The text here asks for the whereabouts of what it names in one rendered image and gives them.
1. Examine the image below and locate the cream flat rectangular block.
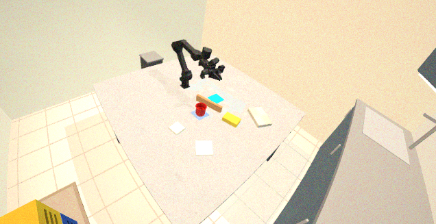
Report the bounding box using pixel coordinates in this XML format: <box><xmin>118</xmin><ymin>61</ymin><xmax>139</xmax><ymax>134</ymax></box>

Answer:
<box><xmin>247</xmin><ymin>107</ymin><xmax>272</xmax><ymax>128</ymax></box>

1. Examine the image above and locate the red plastic cup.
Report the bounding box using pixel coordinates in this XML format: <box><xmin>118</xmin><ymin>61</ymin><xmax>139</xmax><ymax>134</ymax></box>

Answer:
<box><xmin>195</xmin><ymin>103</ymin><xmax>207</xmax><ymax>116</ymax></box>

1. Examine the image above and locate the wooden beam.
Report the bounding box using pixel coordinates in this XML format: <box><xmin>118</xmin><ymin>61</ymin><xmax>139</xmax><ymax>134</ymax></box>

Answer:
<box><xmin>196</xmin><ymin>94</ymin><xmax>223</xmax><ymax>113</ymax></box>

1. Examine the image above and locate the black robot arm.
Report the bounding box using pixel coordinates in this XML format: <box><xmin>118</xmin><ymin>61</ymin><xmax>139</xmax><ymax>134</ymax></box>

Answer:
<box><xmin>171</xmin><ymin>40</ymin><xmax>219</xmax><ymax>89</ymax></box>

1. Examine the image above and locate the yellow flat block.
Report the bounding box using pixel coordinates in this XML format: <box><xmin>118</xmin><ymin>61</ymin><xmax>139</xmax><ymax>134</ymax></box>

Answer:
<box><xmin>222</xmin><ymin>112</ymin><xmax>241</xmax><ymax>128</ymax></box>

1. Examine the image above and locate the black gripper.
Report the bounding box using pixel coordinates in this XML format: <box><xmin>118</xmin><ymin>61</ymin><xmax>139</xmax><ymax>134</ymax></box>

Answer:
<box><xmin>199</xmin><ymin>62</ymin><xmax>225</xmax><ymax>81</ymax></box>

